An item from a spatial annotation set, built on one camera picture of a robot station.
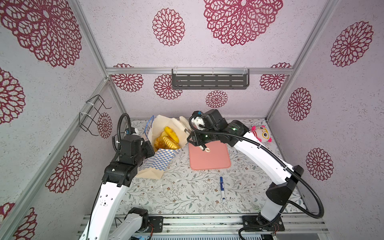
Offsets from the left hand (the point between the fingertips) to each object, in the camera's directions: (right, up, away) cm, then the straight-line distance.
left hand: (149, 146), depth 72 cm
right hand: (+19, +5, -1) cm, 20 cm away
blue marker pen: (+38, -25, +13) cm, 47 cm away
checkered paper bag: (0, -12, +10) cm, 15 cm away
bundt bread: (-1, -1, +25) cm, 25 cm away
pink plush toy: (+69, +7, +31) cm, 76 cm away
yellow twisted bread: (+8, +6, +18) cm, 21 cm away
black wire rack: (-31, +22, +9) cm, 39 cm away
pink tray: (+38, -9, +28) cm, 48 cm away
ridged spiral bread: (+8, +1, +11) cm, 14 cm away
